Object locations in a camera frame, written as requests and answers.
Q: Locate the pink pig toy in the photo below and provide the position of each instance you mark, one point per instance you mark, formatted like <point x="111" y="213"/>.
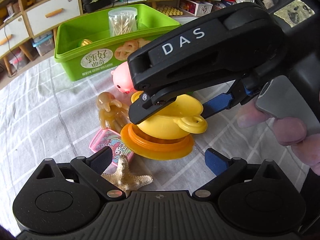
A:
<point x="122" y="78"/>

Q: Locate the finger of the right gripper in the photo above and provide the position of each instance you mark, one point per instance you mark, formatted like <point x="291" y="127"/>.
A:
<point x="148" y="104"/>
<point x="237" y="94"/>

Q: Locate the green plastic cookie box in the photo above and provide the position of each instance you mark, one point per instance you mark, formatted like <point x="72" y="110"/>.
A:
<point x="105" y="52"/>

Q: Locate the beige starfish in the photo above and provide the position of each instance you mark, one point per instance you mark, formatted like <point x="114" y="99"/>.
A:
<point x="123" y="179"/>

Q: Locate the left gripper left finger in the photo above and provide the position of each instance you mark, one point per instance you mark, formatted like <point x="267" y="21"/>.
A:
<point x="89" y="171"/>

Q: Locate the right hand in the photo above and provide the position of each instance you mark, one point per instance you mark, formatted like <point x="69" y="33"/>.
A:
<point x="288" y="132"/>

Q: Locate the cotton swab jar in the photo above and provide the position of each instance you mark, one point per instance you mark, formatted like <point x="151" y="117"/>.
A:
<point x="122" y="21"/>

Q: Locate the yellow toy pot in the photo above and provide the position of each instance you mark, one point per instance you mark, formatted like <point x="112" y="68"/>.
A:
<point x="176" y="120"/>

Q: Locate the grey checked tablecloth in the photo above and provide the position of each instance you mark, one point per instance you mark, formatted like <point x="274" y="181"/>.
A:
<point x="45" y="115"/>

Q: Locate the wooden drawer cabinet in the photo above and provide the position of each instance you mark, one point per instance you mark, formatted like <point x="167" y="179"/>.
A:
<point x="33" y="21"/>

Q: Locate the yellow egg tray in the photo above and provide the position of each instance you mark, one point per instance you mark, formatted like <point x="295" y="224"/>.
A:
<point x="169" y="11"/>

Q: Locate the black bag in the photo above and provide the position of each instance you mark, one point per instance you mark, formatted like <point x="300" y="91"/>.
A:
<point x="90" y="6"/>

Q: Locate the yellow corn toy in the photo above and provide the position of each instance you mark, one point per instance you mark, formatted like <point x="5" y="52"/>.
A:
<point x="85" y="42"/>

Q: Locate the pink card box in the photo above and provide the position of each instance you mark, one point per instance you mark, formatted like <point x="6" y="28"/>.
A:
<point x="112" y="139"/>

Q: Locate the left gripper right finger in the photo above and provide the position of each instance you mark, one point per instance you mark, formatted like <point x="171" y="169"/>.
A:
<point x="227" y="171"/>

